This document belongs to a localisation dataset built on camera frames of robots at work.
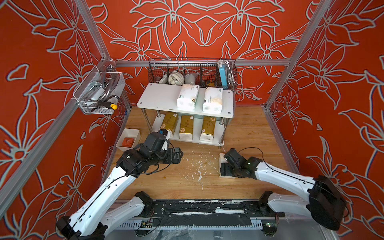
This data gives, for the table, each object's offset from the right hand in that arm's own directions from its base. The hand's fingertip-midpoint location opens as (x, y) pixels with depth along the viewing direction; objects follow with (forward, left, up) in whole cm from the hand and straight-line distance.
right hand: (222, 172), depth 82 cm
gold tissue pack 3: (+26, +7, +10) cm, 29 cm away
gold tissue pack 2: (+23, +21, +10) cm, 33 cm away
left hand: (+1, +25, +20) cm, 32 cm away
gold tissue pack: (+27, +32, +11) cm, 43 cm away
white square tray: (+26, +62, 0) cm, 68 cm away
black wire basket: (+55, +9, +29) cm, 63 cm away
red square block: (+17, +58, +3) cm, 61 cm away
